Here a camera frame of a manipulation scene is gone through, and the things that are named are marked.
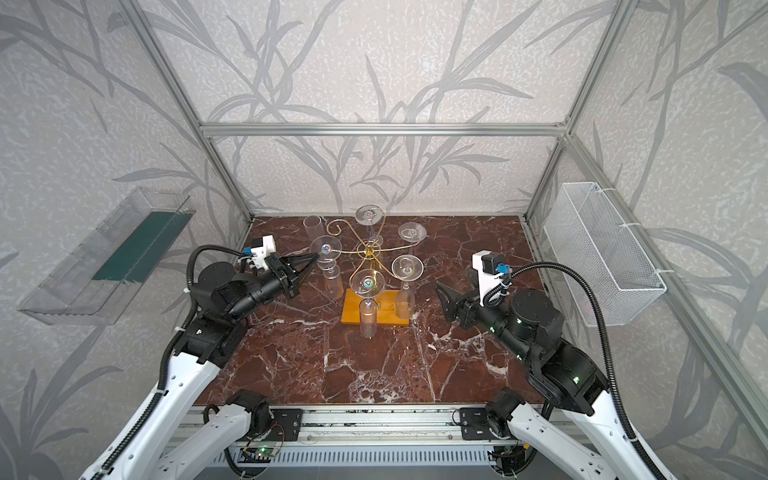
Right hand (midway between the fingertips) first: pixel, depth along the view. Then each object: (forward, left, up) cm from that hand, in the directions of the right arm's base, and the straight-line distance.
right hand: (452, 269), depth 61 cm
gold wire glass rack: (+9, +18, -5) cm, 21 cm away
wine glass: (+27, +38, -17) cm, 50 cm away
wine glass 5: (-2, +18, -3) cm, 18 cm away
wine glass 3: (+18, +18, -3) cm, 26 cm away
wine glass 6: (+3, +9, -4) cm, 11 cm away
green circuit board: (-28, +43, -35) cm, 63 cm away
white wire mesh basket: (+11, -32, -1) cm, 34 cm away
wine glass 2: (+7, +27, -2) cm, 28 cm away
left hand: (+4, +27, +1) cm, 28 cm away
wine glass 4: (+13, +8, -4) cm, 16 cm away
